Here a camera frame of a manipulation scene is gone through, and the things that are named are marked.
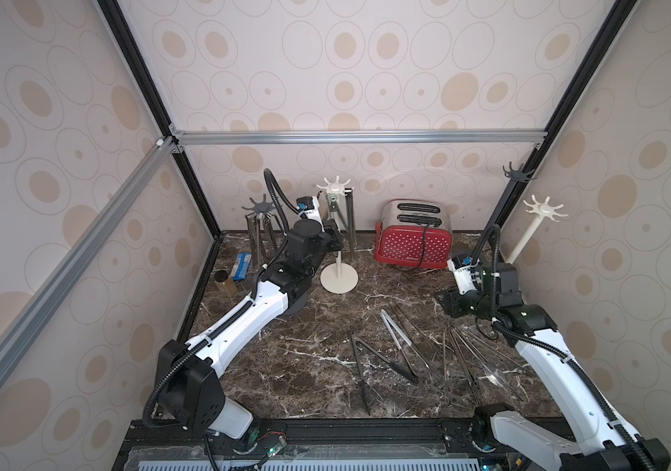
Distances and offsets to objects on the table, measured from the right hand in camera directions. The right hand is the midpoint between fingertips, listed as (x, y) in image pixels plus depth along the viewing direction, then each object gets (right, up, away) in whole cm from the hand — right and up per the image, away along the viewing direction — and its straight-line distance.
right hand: (456, 290), depth 78 cm
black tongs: (-16, -23, +7) cm, 28 cm away
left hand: (-30, +19, -4) cm, 36 cm away
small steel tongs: (-16, -11, +16) cm, 25 cm away
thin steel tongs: (-50, +17, -2) cm, 53 cm away
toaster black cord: (-3, +13, +20) cm, 24 cm away
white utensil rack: (-34, +1, +28) cm, 44 cm away
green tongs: (-33, +22, -1) cm, 40 cm away
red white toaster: (-7, +17, +19) cm, 26 cm away
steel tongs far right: (+11, -22, +7) cm, 26 cm away
